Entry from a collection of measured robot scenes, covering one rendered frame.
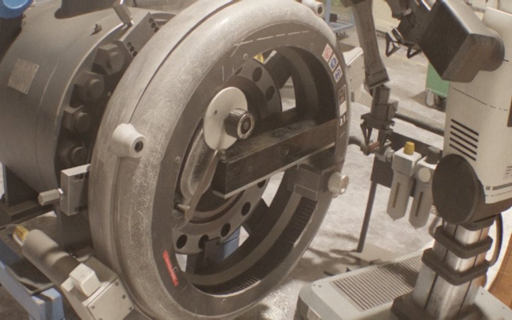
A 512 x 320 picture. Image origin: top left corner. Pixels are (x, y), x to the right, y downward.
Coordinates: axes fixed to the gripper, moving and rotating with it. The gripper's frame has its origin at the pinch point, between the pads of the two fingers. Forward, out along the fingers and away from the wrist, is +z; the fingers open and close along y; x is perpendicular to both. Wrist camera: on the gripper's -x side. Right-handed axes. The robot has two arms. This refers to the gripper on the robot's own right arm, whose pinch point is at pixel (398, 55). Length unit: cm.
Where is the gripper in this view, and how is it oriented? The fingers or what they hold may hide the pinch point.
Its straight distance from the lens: 180.9
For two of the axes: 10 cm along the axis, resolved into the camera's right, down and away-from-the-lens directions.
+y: -8.8, 0.9, -4.6
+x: 3.4, 7.9, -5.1
